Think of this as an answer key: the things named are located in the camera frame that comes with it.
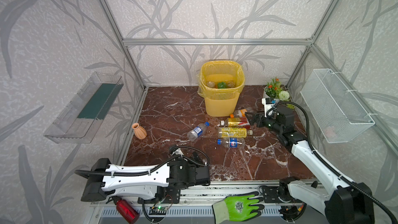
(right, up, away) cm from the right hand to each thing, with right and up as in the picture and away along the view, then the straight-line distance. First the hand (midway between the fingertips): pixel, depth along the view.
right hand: (251, 108), depth 81 cm
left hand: (-30, -25, -7) cm, 39 cm away
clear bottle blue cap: (-29, -14, +10) cm, 34 cm away
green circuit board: (-46, -47, -9) cm, 67 cm away
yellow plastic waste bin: (-15, +3, +11) cm, 19 cm away
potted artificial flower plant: (+19, +11, +18) cm, 28 cm away
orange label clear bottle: (-3, -4, +21) cm, 21 cm away
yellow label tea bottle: (-8, -15, +9) cm, 19 cm away
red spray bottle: (-59, -44, -14) cm, 75 cm away
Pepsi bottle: (-9, -20, +6) cm, 23 cm away
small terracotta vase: (-62, -13, +6) cm, 64 cm away
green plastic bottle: (-14, +14, +18) cm, 27 cm away
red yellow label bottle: (-7, -9, +13) cm, 17 cm away
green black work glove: (-9, -45, -12) cm, 47 cm away
